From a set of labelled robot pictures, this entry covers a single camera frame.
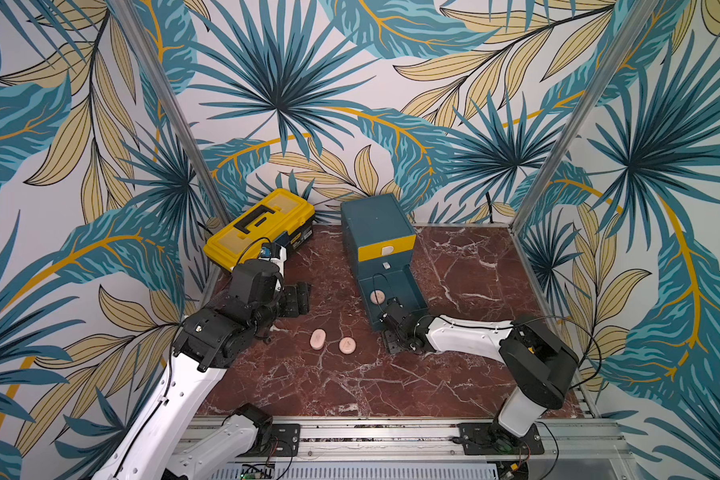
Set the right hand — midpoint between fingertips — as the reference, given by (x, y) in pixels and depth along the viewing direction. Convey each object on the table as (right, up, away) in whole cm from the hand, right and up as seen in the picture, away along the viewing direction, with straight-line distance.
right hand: (395, 337), depth 91 cm
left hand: (-25, +17, -25) cm, 39 cm away
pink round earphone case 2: (-14, -1, -3) cm, 15 cm away
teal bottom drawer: (+4, +15, +12) cm, 19 cm away
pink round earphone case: (-5, +12, +7) cm, 14 cm away
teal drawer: (-2, +22, +4) cm, 23 cm away
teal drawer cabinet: (-6, +31, -4) cm, 32 cm away
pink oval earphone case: (-23, 0, -3) cm, 23 cm away
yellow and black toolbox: (-36, +37, +7) cm, 52 cm away
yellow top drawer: (-3, +27, -3) cm, 27 cm away
